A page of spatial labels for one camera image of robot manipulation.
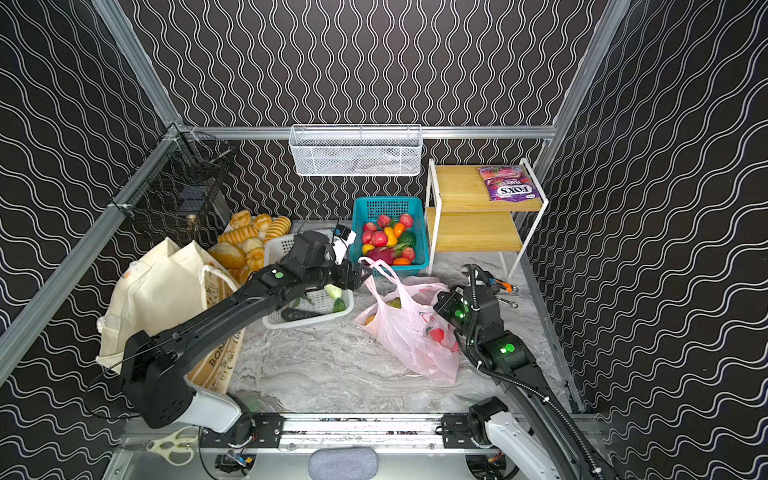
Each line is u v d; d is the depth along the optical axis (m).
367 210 1.17
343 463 0.68
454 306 0.66
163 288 0.76
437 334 0.80
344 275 0.69
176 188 0.94
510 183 0.80
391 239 1.08
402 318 0.73
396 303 0.83
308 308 0.95
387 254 1.01
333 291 0.96
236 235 1.12
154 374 0.41
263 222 1.17
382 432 0.76
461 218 0.98
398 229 1.11
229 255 1.05
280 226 1.15
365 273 0.76
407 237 1.09
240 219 1.17
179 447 0.73
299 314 0.90
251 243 1.09
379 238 1.05
